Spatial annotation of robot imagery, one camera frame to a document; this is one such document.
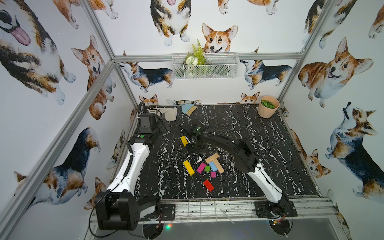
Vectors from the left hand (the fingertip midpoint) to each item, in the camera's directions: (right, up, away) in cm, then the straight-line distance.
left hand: (162, 121), depth 82 cm
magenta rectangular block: (+21, -28, +6) cm, 35 cm away
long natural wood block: (+28, -23, +10) cm, 38 cm away
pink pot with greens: (+69, +10, +23) cm, 73 cm away
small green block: (+25, -28, +6) cm, 38 cm away
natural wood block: (+32, -26, +6) cm, 41 cm away
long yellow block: (+14, -27, +6) cm, 31 cm away
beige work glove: (-3, +6, +35) cm, 35 cm away
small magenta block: (+28, -30, +4) cm, 42 cm away
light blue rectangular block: (+28, -26, +6) cm, 39 cm away
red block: (+25, -35, 0) cm, 43 cm away
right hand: (+15, -19, +10) cm, 26 cm away
